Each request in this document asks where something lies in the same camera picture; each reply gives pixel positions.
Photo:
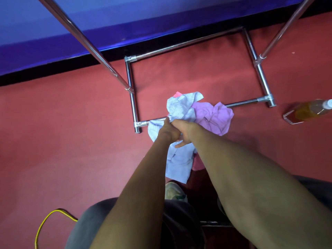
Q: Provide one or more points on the pink towel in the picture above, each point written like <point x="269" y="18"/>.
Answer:
<point x="198" y="164"/>

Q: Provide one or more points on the purple towel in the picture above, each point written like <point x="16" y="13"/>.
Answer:
<point x="212" y="116"/>

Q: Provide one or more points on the blue printed banner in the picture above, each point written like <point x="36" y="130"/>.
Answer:
<point x="39" y="23"/>

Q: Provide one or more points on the chrome metal rack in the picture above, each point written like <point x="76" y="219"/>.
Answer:
<point x="131" y="95"/>

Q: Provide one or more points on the black stool frame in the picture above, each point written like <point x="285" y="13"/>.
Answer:
<point x="215" y="223"/>

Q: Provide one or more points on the person's right forearm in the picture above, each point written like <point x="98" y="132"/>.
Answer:
<point x="254" y="194"/>

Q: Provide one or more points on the person's right hand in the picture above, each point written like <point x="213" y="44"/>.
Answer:
<point x="189" y="130"/>

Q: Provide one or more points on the person's left hand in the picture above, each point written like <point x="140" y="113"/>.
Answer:
<point x="168" y="132"/>

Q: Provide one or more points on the person's left forearm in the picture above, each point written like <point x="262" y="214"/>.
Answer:
<point x="137" y="199"/>

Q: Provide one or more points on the bottle of amber liquid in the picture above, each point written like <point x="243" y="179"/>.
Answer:
<point x="306" y="111"/>

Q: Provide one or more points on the grey trousers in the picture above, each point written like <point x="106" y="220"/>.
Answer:
<point x="88" y="225"/>

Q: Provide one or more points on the pale sneaker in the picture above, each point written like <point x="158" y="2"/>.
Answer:
<point x="173" y="193"/>

